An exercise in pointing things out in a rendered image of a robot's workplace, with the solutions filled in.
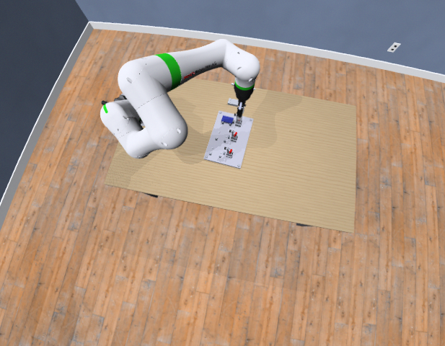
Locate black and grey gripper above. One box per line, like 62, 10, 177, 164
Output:
236, 94, 251, 120

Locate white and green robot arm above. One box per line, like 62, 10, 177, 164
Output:
100, 39, 260, 159

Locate blue rectangular block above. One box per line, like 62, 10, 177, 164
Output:
221, 115, 234, 124

